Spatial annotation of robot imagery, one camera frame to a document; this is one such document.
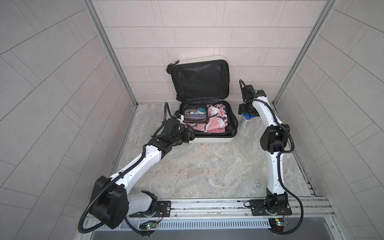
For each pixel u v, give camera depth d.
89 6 0.71
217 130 0.96
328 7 0.71
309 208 0.72
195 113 1.01
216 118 0.96
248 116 0.91
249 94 0.73
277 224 0.68
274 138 0.60
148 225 0.64
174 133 0.61
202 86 1.04
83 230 0.35
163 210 0.71
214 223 1.06
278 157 0.61
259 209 0.71
